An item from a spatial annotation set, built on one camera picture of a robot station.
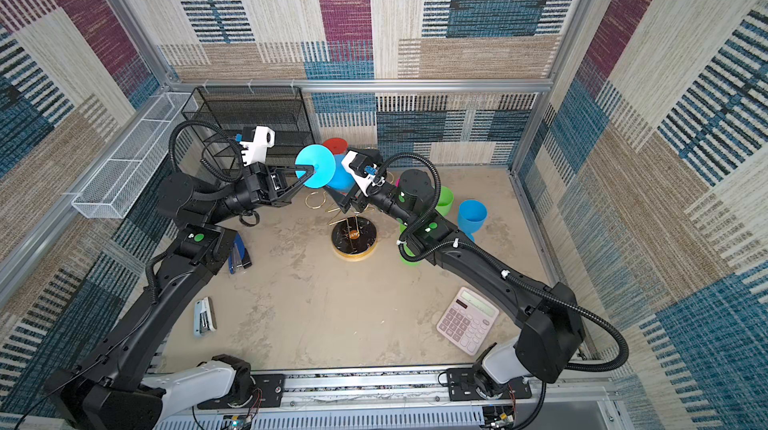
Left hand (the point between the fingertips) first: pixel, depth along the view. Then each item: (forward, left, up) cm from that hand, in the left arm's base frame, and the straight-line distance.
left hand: (311, 174), depth 50 cm
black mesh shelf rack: (+55, +44, -26) cm, 75 cm away
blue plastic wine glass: (+18, -38, -38) cm, 57 cm away
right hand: (+11, -2, -10) cm, 15 cm away
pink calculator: (-8, -34, -49) cm, 60 cm away
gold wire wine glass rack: (+18, -2, -49) cm, 52 cm away
